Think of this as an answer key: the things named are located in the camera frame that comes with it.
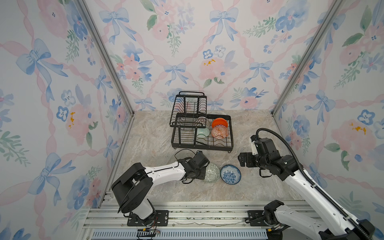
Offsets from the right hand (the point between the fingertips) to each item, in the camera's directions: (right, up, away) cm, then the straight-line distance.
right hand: (246, 155), depth 77 cm
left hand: (-22, -11, +9) cm, 26 cm away
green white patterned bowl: (-16, -12, +10) cm, 23 cm away
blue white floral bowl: (-5, -13, +10) cm, 17 cm away
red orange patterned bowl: (-9, +12, +26) cm, 30 cm away
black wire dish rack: (-28, +14, +8) cm, 32 cm away
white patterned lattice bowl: (-21, +17, +5) cm, 27 cm away
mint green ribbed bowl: (-21, +11, +26) cm, 35 cm away
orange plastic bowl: (-9, +19, +26) cm, 33 cm away
